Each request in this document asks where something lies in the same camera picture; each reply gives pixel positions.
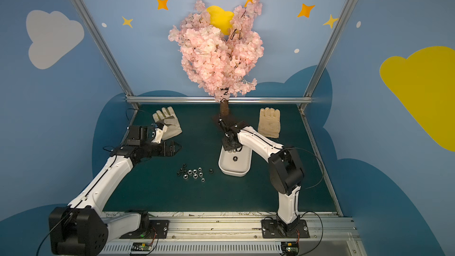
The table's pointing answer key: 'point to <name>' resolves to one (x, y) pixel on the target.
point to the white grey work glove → (168, 117)
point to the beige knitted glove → (269, 122)
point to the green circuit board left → (141, 246)
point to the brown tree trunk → (224, 107)
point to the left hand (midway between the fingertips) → (173, 144)
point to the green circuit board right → (290, 248)
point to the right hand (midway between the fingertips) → (232, 143)
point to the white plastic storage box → (240, 168)
